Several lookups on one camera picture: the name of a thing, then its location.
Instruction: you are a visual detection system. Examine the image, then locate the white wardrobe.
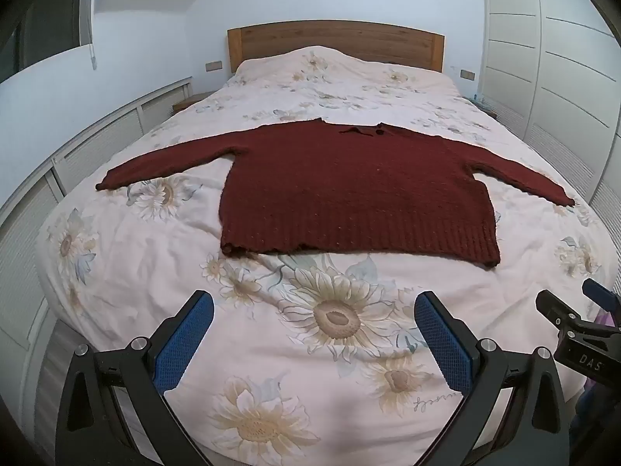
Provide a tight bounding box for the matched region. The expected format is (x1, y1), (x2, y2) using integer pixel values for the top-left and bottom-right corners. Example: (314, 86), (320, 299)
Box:
(480, 0), (621, 207)

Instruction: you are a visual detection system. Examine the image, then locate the floral bed blanket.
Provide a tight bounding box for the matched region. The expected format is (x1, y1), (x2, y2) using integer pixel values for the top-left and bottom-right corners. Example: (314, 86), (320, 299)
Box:
(36, 45), (608, 466)

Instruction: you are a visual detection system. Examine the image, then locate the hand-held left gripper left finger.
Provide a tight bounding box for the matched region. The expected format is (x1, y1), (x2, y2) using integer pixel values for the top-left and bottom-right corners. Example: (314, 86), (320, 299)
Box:
(55, 290), (217, 466)

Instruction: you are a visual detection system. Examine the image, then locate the dark red knitted sweater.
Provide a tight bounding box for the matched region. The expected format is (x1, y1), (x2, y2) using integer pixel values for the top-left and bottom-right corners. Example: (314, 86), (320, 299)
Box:
(95, 117), (576, 269)

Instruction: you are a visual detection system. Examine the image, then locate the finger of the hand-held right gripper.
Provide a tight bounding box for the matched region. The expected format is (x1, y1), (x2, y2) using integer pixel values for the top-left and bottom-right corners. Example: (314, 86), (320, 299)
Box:
(536, 290), (584, 337)
(581, 278), (621, 317)

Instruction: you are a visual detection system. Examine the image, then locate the dark window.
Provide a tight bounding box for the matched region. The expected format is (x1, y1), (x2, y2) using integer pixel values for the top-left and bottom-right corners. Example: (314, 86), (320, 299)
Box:
(0, 0), (94, 84)

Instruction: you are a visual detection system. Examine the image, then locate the wooden headboard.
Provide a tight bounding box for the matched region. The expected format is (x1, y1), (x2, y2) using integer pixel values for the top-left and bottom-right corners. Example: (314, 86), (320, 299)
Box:
(227, 20), (446, 75)

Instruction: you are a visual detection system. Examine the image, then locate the white low slatted cabinet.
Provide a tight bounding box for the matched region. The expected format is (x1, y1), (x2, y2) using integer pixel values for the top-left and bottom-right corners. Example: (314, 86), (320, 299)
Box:
(0, 78), (195, 350)

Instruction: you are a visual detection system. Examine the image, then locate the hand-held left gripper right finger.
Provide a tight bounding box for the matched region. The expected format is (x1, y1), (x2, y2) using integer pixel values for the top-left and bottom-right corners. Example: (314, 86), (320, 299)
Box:
(412, 290), (569, 466)

